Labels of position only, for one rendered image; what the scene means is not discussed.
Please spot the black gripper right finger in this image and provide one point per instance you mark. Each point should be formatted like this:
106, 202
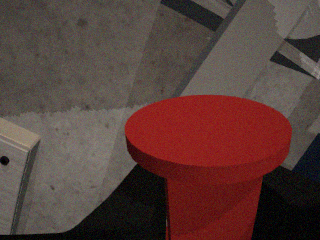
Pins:
289, 207

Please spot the blue flat bar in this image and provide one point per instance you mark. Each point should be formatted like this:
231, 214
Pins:
309, 163

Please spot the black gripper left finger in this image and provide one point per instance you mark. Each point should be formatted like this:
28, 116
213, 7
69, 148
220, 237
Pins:
136, 210

